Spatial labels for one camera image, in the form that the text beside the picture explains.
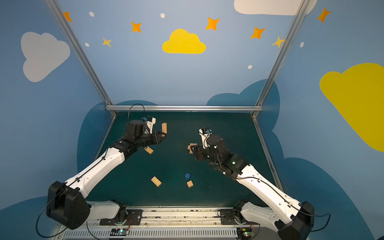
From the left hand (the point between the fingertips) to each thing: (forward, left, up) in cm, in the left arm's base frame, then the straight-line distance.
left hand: (167, 135), depth 80 cm
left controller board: (-42, +20, -23) cm, 52 cm away
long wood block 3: (+5, -12, -20) cm, 24 cm away
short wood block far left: (+3, +15, -22) cm, 27 cm away
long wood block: (+4, +2, +1) cm, 5 cm away
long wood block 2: (+8, -14, -21) cm, 27 cm away
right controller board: (-41, -40, -23) cm, 62 cm away
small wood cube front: (-19, -13, -21) cm, 31 cm away
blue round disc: (-14, -11, -22) cm, 28 cm away
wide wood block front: (-17, +7, -22) cm, 29 cm away
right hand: (-7, -17, +3) cm, 18 cm away
